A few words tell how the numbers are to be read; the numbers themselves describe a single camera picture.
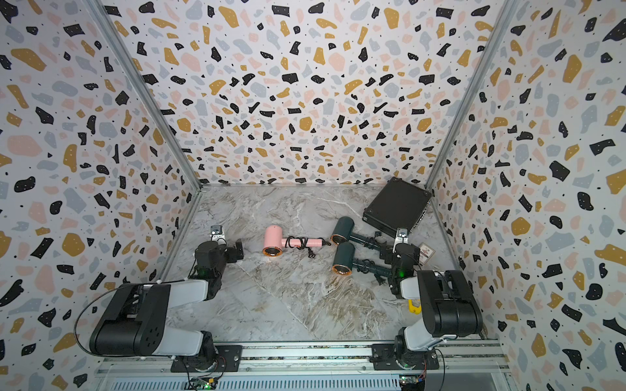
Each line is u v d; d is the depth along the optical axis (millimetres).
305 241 971
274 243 937
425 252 971
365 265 900
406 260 714
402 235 815
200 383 702
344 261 903
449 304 466
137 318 438
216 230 793
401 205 1101
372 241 975
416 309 834
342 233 985
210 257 703
